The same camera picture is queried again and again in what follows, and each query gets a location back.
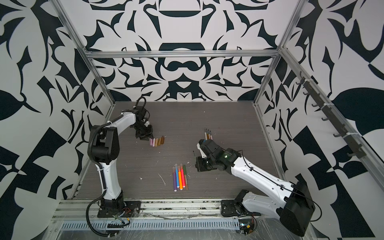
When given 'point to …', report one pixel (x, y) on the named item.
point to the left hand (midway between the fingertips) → (150, 135)
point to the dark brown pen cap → (162, 139)
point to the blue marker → (176, 166)
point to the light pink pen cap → (153, 142)
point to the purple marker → (174, 181)
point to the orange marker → (180, 178)
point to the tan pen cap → (156, 142)
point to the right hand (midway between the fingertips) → (195, 163)
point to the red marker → (182, 176)
